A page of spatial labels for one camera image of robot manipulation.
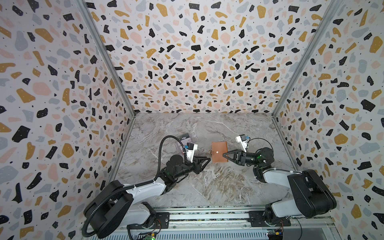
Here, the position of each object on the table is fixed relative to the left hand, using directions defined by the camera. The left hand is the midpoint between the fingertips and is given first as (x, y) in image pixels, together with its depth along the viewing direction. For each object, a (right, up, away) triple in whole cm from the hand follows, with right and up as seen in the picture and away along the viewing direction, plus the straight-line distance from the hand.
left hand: (211, 158), depth 75 cm
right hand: (+7, +1, -2) cm, 7 cm away
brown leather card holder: (+4, +5, 0) cm, 6 cm away
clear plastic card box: (-16, +8, +26) cm, 31 cm away
